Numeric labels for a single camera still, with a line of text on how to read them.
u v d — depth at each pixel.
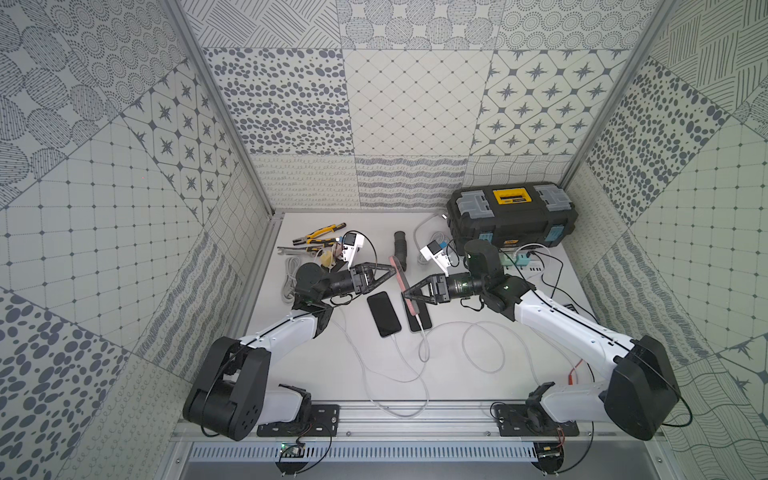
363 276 0.64
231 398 0.42
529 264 1.00
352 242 0.69
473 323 0.91
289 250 1.09
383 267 0.65
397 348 0.87
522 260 0.98
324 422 0.73
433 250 0.69
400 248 1.06
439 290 0.64
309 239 1.11
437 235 1.11
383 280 0.69
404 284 0.67
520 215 0.99
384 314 0.93
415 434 0.74
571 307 0.93
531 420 0.66
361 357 0.85
